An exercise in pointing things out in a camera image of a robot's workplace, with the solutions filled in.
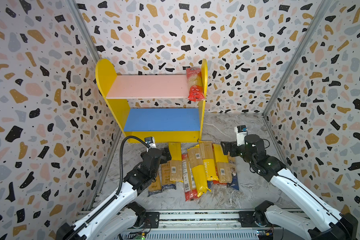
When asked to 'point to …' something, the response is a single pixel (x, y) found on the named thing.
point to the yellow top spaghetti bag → (176, 166)
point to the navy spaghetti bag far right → (234, 184)
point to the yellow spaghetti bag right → (224, 171)
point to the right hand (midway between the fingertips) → (227, 138)
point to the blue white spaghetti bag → (154, 187)
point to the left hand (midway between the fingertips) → (161, 146)
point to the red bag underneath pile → (217, 182)
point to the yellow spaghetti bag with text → (207, 153)
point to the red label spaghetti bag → (189, 194)
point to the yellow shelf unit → (165, 125)
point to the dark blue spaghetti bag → (166, 183)
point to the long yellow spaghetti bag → (199, 177)
